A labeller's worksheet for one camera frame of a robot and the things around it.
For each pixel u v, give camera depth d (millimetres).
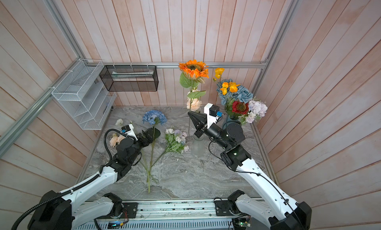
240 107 763
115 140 949
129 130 700
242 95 719
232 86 711
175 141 906
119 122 1021
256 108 735
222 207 733
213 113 485
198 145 865
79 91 766
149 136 726
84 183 476
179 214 730
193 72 413
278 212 390
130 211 730
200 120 546
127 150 603
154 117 979
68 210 417
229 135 459
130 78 970
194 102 702
